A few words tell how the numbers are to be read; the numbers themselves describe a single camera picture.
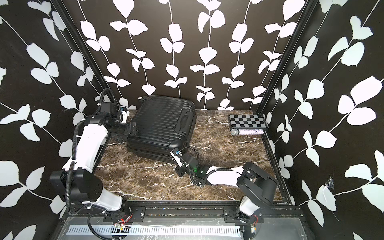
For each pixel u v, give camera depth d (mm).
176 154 717
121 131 704
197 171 649
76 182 417
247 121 1113
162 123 885
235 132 1037
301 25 749
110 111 624
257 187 442
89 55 881
